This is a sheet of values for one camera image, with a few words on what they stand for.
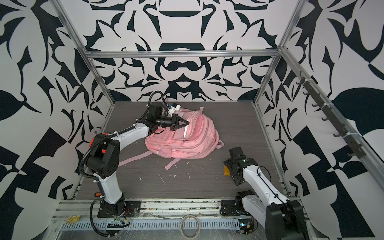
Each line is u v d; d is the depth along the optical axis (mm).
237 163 622
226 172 841
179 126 793
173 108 826
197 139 828
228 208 742
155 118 728
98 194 763
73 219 702
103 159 494
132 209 741
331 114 549
